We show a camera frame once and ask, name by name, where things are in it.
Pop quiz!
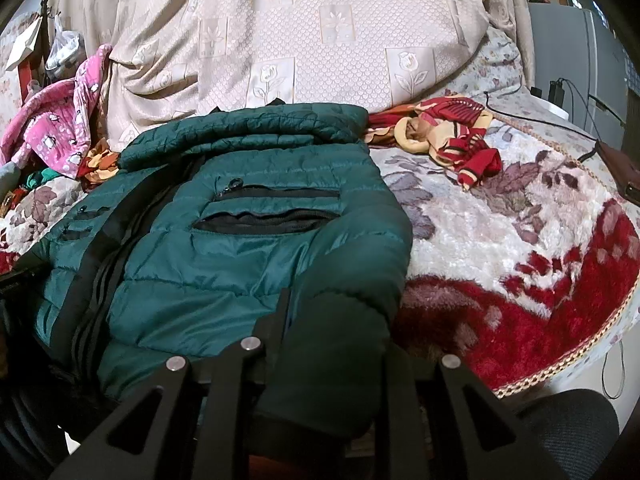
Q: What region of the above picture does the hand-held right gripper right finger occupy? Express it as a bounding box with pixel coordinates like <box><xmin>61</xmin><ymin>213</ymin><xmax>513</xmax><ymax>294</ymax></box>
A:
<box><xmin>372</xmin><ymin>346</ymin><xmax>571</xmax><ymax>480</ymax></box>

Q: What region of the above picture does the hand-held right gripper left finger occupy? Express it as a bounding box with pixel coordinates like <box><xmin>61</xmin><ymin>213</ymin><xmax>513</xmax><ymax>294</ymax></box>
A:
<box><xmin>50</xmin><ymin>289</ymin><xmax>292</xmax><ymax>480</ymax></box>

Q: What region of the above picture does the green quilted jacket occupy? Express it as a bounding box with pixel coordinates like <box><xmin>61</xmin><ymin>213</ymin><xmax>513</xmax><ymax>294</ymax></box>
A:
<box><xmin>32</xmin><ymin>102</ymin><xmax>413</xmax><ymax>441</ymax></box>

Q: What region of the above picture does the small red brown object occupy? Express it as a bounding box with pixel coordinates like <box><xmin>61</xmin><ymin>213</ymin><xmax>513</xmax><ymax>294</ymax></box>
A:
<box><xmin>0</xmin><ymin>190</ymin><xmax>26</xmax><ymax>218</ymax></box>

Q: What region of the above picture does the grey cloth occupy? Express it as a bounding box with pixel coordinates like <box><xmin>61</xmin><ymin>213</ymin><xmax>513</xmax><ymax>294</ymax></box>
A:
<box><xmin>0</xmin><ymin>160</ymin><xmax>23</xmax><ymax>196</ymax></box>

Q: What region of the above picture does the green cloth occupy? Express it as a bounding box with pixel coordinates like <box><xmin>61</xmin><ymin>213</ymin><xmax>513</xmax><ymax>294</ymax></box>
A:
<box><xmin>22</xmin><ymin>167</ymin><xmax>63</xmax><ymax>191</ymax></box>

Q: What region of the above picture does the red yellow patterned cloth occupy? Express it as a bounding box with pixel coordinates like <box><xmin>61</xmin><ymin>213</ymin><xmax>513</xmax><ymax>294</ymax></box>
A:
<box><xmin>77</xmin><ymin>137</ymin><xmax>123</xmax><ymax>191</ymax></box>
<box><xmin>367</xmin><ymin>95</ymin><xmax>503</xmax><ymax>192</ymax></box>

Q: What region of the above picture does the pink penguin print garment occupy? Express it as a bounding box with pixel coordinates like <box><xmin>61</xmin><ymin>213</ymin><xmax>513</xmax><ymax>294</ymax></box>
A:
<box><xmin>0</xmin><ymin>44</ymin><xmax>113</xmax><ymax>178</ymax></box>

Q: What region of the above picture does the red white floral blanket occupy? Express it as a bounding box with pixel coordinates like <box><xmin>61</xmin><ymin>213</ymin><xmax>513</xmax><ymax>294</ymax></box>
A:
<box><xmin>0</xmin><ymin>95</ymin><xmax>640</xmax><ymax>396</ymax></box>

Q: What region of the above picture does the black office chair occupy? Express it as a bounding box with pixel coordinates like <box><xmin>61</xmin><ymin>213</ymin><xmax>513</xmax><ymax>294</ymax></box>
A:
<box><xmin>515</xmin><ymin>389</ymin><xmax>621</xmax><ymax>480</ymax></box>

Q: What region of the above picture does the red wooden stand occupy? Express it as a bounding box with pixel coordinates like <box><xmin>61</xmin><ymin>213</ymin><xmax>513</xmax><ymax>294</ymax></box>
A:
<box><xmin>17</xmin><ymin>0</ymin><xmax>53</xmax><ymax>96</ymax></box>

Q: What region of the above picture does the white paper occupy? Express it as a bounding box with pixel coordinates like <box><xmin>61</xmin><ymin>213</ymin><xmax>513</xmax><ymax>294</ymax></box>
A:
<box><xmin>5</xmin><ymin>20</ymin><xmax>43</xmax><ymax>71</ymax></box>

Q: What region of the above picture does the clear plastic bag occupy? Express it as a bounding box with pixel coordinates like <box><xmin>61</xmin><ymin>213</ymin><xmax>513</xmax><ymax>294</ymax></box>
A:
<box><xmin>45</xmin><ymin>15</ymin><xmax>83</xmax><ymax>73</ymax></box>

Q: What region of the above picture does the beige embossed bed cover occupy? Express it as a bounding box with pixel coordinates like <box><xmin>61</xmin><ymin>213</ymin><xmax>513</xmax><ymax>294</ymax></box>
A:
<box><xmin>45</xmin><ymin>0</ymin><xmax>531</xmax><ymax>151</ymax></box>

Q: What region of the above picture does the brown wallet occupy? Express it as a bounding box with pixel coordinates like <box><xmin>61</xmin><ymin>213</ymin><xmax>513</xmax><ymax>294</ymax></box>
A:
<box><xmin>595</xmin><ymin>141</ymin><xmax>640</xmax><ymax>200</ymax></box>

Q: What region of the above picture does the light floral bedsheet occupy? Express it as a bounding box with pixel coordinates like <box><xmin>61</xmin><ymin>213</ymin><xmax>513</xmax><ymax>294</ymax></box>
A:
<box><xmin>440</xmin><ymin>25</ymin><xmax>571</xmax><ymax>121</ymax></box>

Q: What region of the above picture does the white refrigerator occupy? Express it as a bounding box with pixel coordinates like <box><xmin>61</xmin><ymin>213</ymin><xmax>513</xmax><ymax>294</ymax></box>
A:
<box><xmin>527</xmin><ymin>2</ymin><xmax>631</xmax><ymax>136</ymax></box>

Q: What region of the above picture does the black cable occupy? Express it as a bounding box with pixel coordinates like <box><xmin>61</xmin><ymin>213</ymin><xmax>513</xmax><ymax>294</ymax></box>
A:
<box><xmin>484</xmin><ymin>90</ymin><xmax>601</xmax><ymax>161</ymax></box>

